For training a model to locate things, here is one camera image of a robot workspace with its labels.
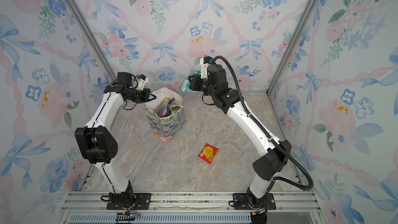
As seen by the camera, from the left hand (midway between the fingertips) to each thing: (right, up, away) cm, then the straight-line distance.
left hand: (156, 95), depth 87 cm
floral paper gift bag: (+6, -17, -6) cm, 19 cm away
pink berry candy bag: (+8, -8, -6) cm, 13 cm away
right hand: (+19, +7, -17) cm, 27 cm away
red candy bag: (+29, -33, +1) cm, 44 cm away
